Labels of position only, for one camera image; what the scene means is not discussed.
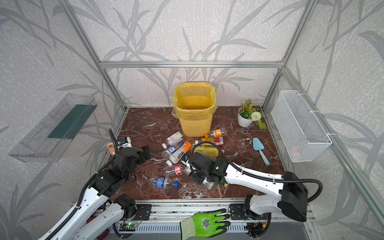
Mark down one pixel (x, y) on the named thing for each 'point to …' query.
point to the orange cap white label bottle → (185, 148)
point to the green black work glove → (204, 225)
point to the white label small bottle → (173, 139)
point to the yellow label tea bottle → (207, 150)
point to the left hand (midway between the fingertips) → (144, 145)
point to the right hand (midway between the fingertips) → (193, 167)
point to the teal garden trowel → (258, 146)
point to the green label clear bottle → (208, 185)
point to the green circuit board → (128, 225)
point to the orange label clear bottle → (218, 132)
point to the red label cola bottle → (174, 170)
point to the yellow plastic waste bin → (194, 104)
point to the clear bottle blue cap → (166, 153)
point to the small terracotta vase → (110, 145)
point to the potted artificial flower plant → (247, 114)
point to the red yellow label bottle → (217, 141)
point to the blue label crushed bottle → (163, 182)
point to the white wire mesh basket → (303, 136)
